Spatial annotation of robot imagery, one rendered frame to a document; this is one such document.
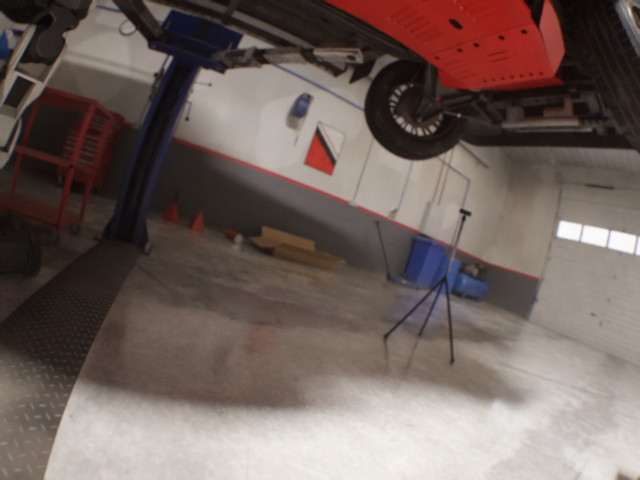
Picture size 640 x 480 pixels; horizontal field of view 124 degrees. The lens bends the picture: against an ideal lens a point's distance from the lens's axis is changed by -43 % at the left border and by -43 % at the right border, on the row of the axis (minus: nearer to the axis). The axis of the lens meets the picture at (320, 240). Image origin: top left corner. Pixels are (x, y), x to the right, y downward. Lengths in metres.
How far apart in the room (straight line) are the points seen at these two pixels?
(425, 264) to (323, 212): 2.39
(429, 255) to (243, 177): 3.93
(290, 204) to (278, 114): 1.57
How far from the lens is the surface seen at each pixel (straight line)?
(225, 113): 4.99
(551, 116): 2.17
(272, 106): 5.18
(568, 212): 9.25
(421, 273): 6.25
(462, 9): 1.40
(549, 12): 1.39
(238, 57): 2.07
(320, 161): 5.33
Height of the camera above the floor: 0.58
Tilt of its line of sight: 2 degrees down
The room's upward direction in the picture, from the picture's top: 18 degrees clockwise
